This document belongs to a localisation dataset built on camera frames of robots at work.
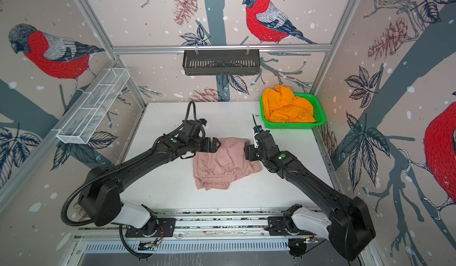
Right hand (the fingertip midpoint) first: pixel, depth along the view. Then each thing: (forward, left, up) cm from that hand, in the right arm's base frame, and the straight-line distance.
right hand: (248, 149), depth 82 cm
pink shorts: (-6, +15, -10) cm, 19 cm away
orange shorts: (+37, -21, -8) cm, 44 cm away
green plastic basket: (+33, -43, -7) cm, 55 cm away
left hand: (+1, +17, +2) cm, 17 cm away
